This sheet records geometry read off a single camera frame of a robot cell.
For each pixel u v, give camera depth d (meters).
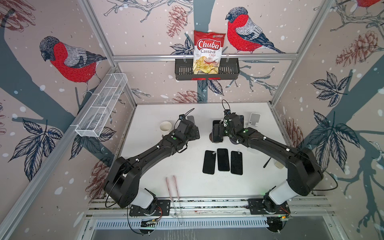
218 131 0.80
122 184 0.42
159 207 0.73
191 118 1.00
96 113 0.74
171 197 0.76
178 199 0.76
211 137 0.95
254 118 0.99
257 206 0.74
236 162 0.88
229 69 1.07
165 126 0.95
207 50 0.83
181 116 0.76
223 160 0.94
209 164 0.88
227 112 0.78
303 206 0.75
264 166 0.88
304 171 0.44
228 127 0.71
